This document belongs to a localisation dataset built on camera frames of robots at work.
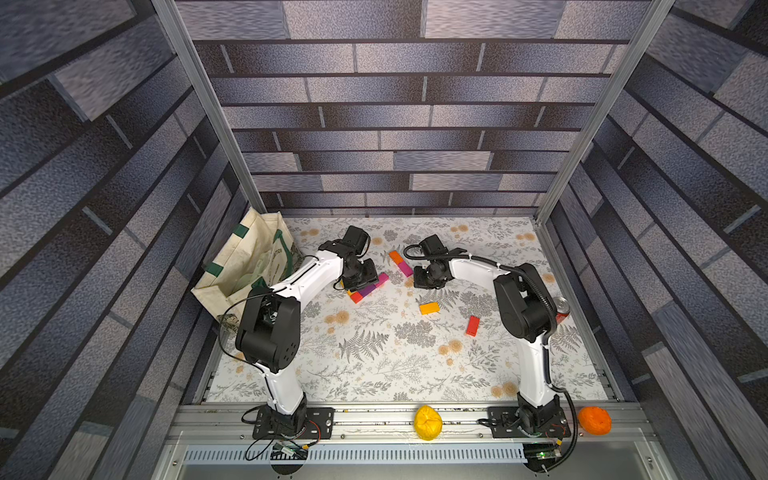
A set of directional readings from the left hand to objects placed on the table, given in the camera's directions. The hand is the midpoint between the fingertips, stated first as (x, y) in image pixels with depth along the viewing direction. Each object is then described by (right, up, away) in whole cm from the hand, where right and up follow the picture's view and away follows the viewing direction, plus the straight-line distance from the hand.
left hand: (376, 279), depth 90 cm
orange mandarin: (+54, -32, -20) cm, 66 cm away
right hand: (+14, -2, +11) cm, 18 cm away
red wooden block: (+30, -14, 0) cm, 33 cm away
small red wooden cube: (-7, -7, +7) cm, 12 cm away
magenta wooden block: (+2, -1, +12) cm, 13 cm away
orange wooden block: (+7, +6, +15) cm, 17 cm away
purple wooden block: (-3, -4, +6) cm, 9 cm away
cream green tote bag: (-39, +8, +6) cm, 41 cm away
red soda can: (+54, -7, -7) cm, 55 cm away
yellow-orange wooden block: (+18, -10, +6) cm, 21 cm away
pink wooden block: (+10, +2, +13) cm, 17 cm away
